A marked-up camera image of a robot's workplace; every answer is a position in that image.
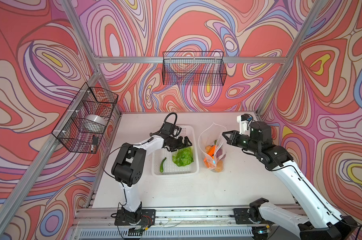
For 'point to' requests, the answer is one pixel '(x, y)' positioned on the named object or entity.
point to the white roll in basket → (96, 118)
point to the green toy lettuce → (183, 156)
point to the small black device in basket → (95, 140)
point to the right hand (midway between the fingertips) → (223, 137)
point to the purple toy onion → (220, 152)
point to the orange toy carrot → (211, 152)
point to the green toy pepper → (161, 166)
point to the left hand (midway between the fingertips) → (188, 145)
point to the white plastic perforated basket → (171, 169)
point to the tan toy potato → (220, 166)
